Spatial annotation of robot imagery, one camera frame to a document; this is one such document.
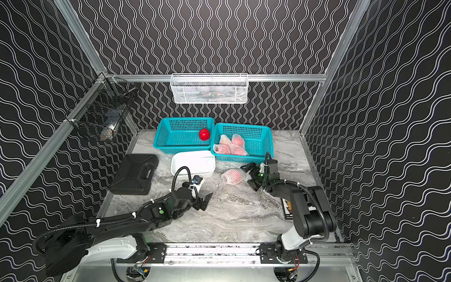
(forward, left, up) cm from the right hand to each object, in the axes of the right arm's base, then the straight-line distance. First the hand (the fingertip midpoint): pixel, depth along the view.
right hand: (243, 172), depth 93 cm
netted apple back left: (+22, +11, +2) cm, 24 cm away
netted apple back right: (+21, +3, +2) cm, 22 cm away
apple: (+28, +24, +1) cm, 36 cm away
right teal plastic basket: (+27, -11, -5) cm, 29 cm away
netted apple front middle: (+14, +2, +2) cm, 14 cm away
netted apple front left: (+12, +12, +5) cm, 18 cm away
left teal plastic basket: (+33, +43, -5) cm, 54 cm away
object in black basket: (+7, +66, +20) cm, 69 cm away
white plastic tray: (+5, +24, +2) cm, 25 cm away
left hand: (-12, +19, +7) cm, 23 cm away
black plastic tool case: (-2, +58, 0) cm, 58 cm away
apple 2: (-3, +6, +1) cm, 7 cm away
